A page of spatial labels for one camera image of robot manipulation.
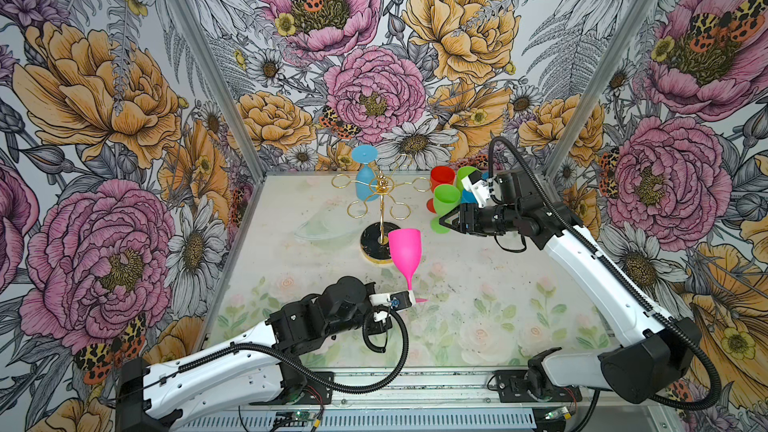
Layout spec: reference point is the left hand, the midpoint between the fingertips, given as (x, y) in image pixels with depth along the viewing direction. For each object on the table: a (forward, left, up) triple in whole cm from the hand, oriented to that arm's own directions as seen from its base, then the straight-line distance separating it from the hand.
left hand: (395, 302), depth 71 cm
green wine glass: (+36, -18, -4) cm, 40 cm away
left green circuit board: (-20, +22, -18) cm, 34 cm away
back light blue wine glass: (+28, +7, +12) cm, 31 cm away
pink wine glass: (+10, -3, +6) cm, 12 cm away
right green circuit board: (-20, -38, -17) cm, 46 cm away
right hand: (+13, -13, +9) cm, 21 cm away
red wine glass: (+44, -16, -2) cm, 47 cm away
